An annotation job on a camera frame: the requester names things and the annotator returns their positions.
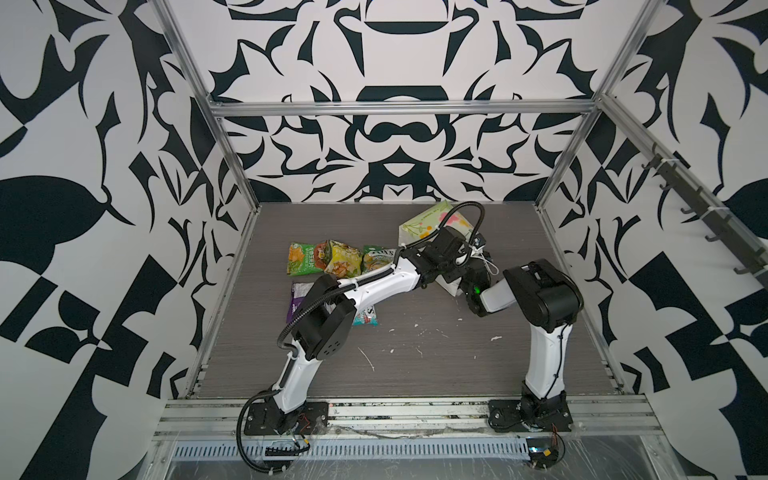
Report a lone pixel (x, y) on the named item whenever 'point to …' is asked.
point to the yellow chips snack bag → (345, 261)
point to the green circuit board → (542, 453)
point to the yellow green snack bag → (373, 258)
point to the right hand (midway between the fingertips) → (444, 254)
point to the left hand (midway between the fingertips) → (465, 250)
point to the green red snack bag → (307, 258)
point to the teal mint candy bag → (367, 316)
